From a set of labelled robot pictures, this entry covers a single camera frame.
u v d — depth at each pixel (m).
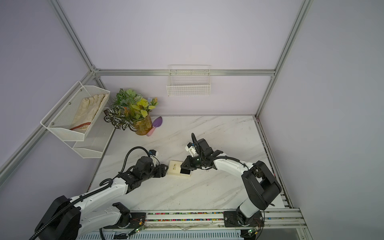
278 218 0.76
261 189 0.44
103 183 0.58
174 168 0.88
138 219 0.73
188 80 0.96
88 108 0.81
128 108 0.97
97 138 0.91
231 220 0.73
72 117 0.76
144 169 0.66
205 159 0.67
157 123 1.15
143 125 1.05
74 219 0.40
